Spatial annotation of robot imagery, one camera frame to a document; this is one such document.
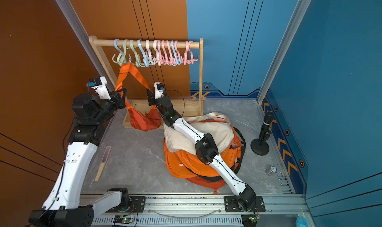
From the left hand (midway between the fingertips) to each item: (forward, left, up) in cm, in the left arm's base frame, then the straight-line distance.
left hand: (126, 87), depth 65 cm
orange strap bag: (-8, -6, -16) cm, 19 cm away
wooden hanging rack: (+30, -24, -46) cm, 60 cm away
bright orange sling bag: (-19, -21, -36) cm, 46 cm away
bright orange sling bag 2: (-23, -29, -29) cm, 47 cm away
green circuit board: (-45, 0, -43) cm, 62 cm away
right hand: (+17, -4, -15) cm, 23 cm away
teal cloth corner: (-45, -79, -39) cm, 99 cm away
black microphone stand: (-7, -71, -41) cm, 83 cm away
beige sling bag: (-2, -42, -25) cm, 49 cm away
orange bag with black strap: (-18, -51, -32) cm, 63 cm away
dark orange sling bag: (-29, -41, -37) cm, 62 cm away
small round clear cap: (-22, -73, -37) cm, 85 cm away
